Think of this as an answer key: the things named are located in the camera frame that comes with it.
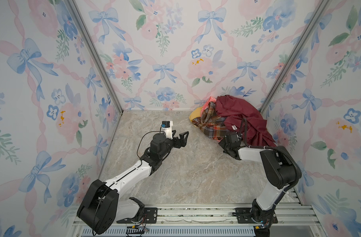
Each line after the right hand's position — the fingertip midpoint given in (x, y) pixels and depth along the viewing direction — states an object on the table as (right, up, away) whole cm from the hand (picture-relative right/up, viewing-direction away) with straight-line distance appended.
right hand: (222, 140), depth 100 cm
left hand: (-27, +8, -22) cm, 36 cm away
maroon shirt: (+8, +21, +1) cm, 22 cm away
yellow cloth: (-17, +20, +13) cm, 29 cm away
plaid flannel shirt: (-8, +12, 0) cm, 15 cm away
